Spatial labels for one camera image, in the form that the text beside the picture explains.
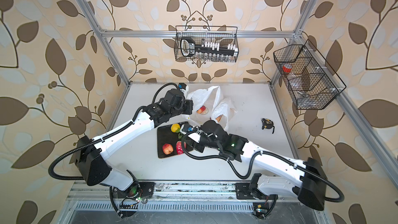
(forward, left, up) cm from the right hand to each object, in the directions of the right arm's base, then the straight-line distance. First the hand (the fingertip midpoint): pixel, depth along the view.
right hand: (188, 135), depth 70 cm
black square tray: (+9, +15, -18) cm, 25 cm away
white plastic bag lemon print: (+19, -11, -2) cm, 22 cm away
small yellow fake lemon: (+14, +10, -16) cm, 23 cm away
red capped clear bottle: (+36, -56, +8) cm, 67 cm away
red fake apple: (+8, -15, +2) cm, 17 cm away
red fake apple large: (0, +13, -16) cm, 21 cm away
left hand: (+16, -3, +4) cm, 17 cm away
